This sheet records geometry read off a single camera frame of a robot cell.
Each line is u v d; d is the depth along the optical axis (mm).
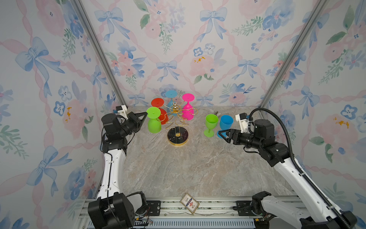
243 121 633
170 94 864
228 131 629
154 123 804
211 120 952
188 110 915
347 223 359
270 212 605
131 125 647
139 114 709
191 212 718
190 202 747
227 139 626
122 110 674
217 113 1139
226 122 906
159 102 820
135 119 639
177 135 1005
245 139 603
